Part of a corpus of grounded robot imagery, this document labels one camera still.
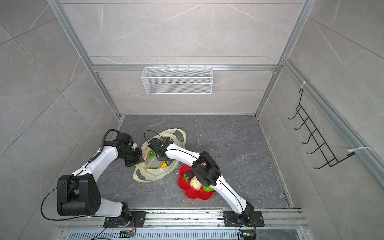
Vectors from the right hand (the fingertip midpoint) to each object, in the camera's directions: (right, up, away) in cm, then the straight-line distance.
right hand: (165, 156), depth 96 cm
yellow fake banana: (+1, -4, -7) cm, 8 cm away
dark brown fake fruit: (+17, -8, -13) cm, 23 cm away
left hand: (-11, +2, -10) cm, 14 cm away
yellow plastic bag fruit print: (-5, -6, -13) cm, 15 cm away
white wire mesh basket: (+8, +51, +5) cm, 52 cm away
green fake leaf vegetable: (+26, -14, -18) cm, 35 cm away
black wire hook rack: (+75, +9, -33) cm, 83 cm away
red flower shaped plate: (+17, -17, -15) cm, 28 cm away
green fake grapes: (-9, +2, -1) cm, 9 cm away
